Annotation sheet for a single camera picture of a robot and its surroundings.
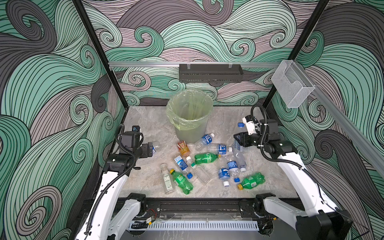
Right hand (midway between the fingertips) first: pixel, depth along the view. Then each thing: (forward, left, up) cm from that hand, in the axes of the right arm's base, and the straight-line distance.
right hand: (239, 135), depth 77 cm
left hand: (-6, +51, 0) cm, 51 cm away
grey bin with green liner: (+27, +27, -11) cm, 40 cm away
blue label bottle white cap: (0, +8, -16) cm, 18 cm away
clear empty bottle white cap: (-14, +20, -20) cm, 32 cm away
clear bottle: (-1, +49, -16) cm, 52 cm away
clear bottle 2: (-8, +2, -3) cm, 9 cm away
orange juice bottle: (0, +30, -16) cm, 34 cm away
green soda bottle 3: (-19, -7, -17) cm, 26 cm away
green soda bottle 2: (-20, +31, -16) cm, 40 cm away
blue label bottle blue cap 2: (-13, +1, -18) cm, 22 cm away
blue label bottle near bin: (+6, +16, -16) cm, 23 cm away
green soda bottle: (-6, +16, -16) cm, 24 cm away
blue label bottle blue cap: (-9, +31, -16) cm, 36 cm away
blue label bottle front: (-16, +7, -16) cm, 24 cm away
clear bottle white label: (-22, +37, -16) cm, 46 cm away
